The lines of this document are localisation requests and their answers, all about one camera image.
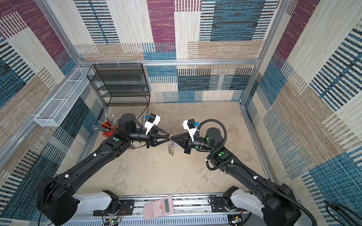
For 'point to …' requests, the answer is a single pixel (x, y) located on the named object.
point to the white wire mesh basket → (55, 110)
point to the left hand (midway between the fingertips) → (169, 138)
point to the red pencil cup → (109, 129)
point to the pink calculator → (158, 208)
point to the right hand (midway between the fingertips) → (173, 139)
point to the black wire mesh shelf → (120, 84)
